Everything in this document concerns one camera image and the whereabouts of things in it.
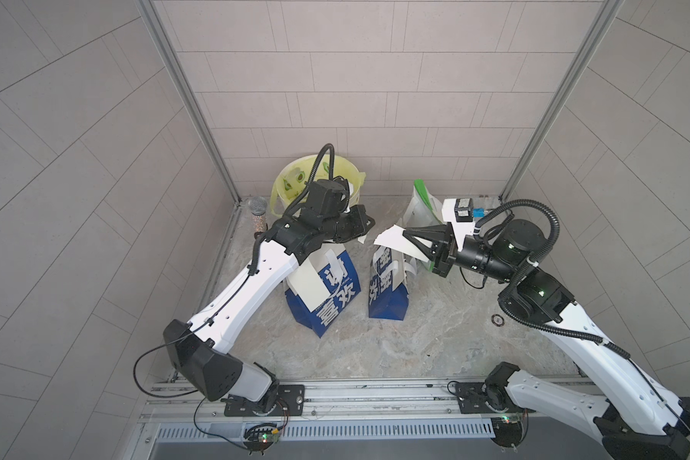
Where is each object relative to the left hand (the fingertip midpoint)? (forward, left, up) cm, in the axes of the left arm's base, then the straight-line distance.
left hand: (382, 220), depth 69 cm
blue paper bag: (-5, +12, -13) cm, 19 cm away
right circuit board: (-39, -31, -31) cm, 59 cm away
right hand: (-12, -3, +10) cm, 16 cm away
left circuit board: (-40, +28, -30) cm, 58 cm away
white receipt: (-11, +18, -12) cm, 25 cm away
